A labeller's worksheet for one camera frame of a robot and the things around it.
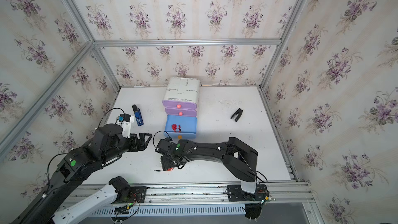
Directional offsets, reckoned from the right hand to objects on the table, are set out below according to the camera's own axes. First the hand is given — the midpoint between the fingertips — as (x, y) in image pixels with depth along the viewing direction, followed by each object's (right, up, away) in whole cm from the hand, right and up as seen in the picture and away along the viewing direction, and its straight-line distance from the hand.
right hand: (170, 165), depth 79 cm
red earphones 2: (-1, -2, 0) cm, 2 cm away
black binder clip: (+42, +26, +25) cm, 55 cm away
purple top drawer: (+7, +32, +6) cm, 33 cm away
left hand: (-7, +18, -13) cm, 23 cm away
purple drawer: (+8, +27, +13) cm, 31 cm away
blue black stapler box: (-27, +24, +26) cm, 44 cm away
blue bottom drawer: (+9, +18, +16) cm, 25 cm away
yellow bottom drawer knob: (+4, +12, +10) cm, 16 cm away
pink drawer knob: (+4, +26, +11) cm, 29 cm away
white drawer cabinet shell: (+5, +41, +10) cm, 42 cm away
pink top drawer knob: (+4, +30, +6) cm, 31 cm away
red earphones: (-1, +17, +17) cm, 24 cm away
